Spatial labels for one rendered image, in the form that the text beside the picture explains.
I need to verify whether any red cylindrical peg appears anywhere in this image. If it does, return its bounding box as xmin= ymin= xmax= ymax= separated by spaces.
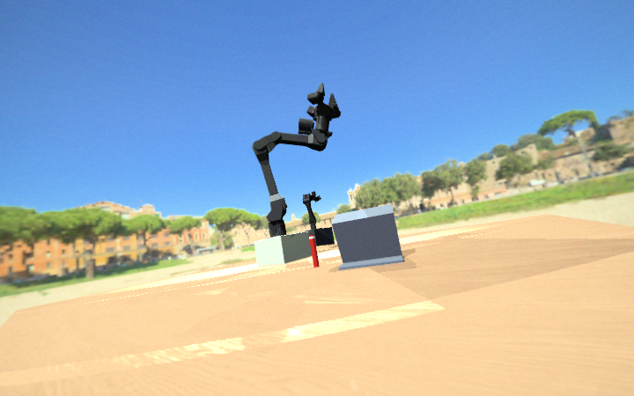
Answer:
xmin=309 ymin=235 xmax=320 ymax=268

